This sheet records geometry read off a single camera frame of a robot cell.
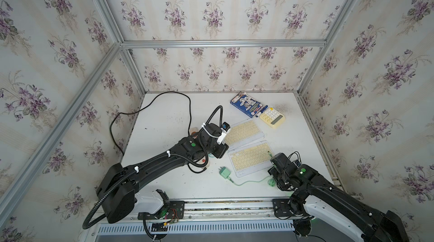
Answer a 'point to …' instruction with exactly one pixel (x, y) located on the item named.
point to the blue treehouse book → (247, 104)
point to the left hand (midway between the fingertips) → (224, 143)
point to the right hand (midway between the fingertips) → (273, 174)
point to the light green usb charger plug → (224, 172)
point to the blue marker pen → (261, 111)
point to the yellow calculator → (272, 117)
